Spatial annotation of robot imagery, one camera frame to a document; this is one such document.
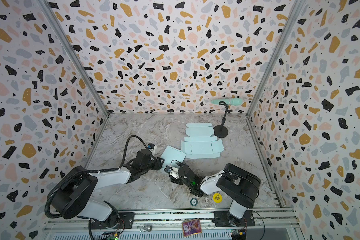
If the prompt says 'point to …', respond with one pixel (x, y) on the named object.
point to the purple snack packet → (191, 227)
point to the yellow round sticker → (217, 197)
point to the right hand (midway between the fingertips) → (174, 165)
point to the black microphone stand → (221, 131)
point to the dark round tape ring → (193, 201)
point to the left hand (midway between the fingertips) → (163, 158)
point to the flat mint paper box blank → (200, 143)
